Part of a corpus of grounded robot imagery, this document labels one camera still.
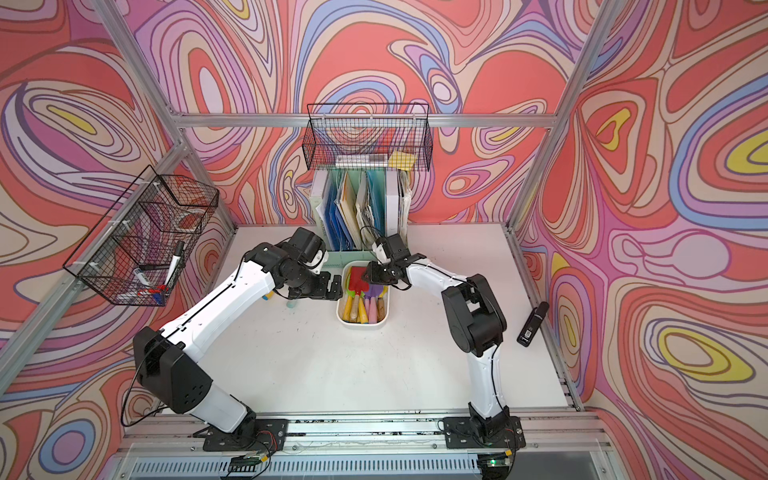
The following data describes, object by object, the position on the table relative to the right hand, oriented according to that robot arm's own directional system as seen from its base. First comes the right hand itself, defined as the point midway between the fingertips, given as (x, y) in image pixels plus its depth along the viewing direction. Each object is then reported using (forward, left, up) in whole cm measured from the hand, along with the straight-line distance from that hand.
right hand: (369, 283), depth 96 cm
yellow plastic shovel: (-10, +2, 0) cm, 11 cm away
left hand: (-11, +9, +12) cm, 19 cm away
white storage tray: (-7, +9, 0) cm, 11 cm away
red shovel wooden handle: (0, +4, -1) cm, 4 cm away
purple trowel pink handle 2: (-10, -1, -1) cm, 10 cm away
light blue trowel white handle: (-5, +26, -3) cm, 26 cm away
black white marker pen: (-8, +42, +29) cm, 52 cm away
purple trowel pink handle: (-3, -2, -1) cm, 3 cm away
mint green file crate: (+20, +5, +15) cm, 25 cm away
